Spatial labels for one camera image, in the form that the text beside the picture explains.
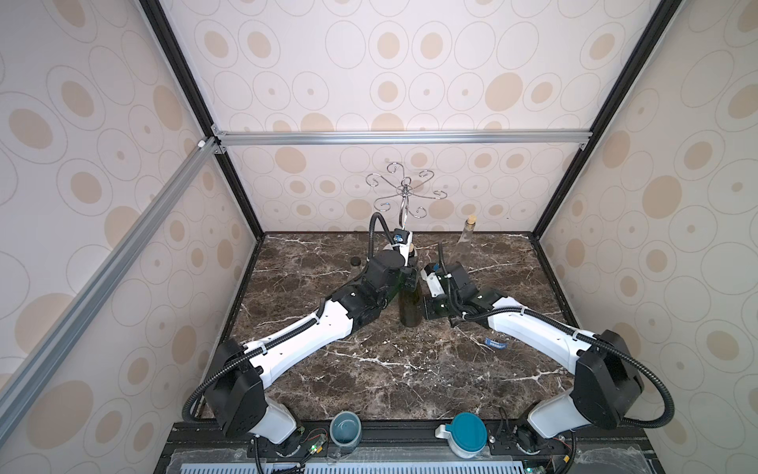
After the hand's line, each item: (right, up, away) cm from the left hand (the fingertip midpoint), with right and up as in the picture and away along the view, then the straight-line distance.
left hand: (425, 257), depth 74 cm
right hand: (+2, -13, +12) cm, 18 cm away
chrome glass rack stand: (-4, +20, +14) cm, 25 cm away
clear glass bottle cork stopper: (+25, +17, +47) cm, 56 cm away
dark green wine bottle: (-3, -13, +11) cm, 18 cm away
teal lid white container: (+9, -41, -6) cm, 42 cm away
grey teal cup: (-20, -44, +1) cm, 48 cm away
